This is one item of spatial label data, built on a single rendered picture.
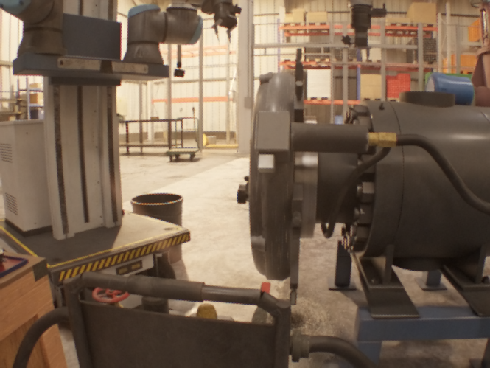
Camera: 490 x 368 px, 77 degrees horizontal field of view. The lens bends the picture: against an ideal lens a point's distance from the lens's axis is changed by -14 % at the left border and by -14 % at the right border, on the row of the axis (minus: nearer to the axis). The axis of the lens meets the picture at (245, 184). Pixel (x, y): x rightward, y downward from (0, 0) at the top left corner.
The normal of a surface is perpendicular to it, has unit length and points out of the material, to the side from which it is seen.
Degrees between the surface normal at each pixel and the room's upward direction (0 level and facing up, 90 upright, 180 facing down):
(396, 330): 90
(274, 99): 46
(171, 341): 90
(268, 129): 68
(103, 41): 90
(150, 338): 90
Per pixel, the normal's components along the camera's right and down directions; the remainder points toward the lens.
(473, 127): -0.11, -0.58
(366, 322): -0.14, 0.18
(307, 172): -0.14, -0.05
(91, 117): 0.78, 0.11
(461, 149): -0.13, -0.33
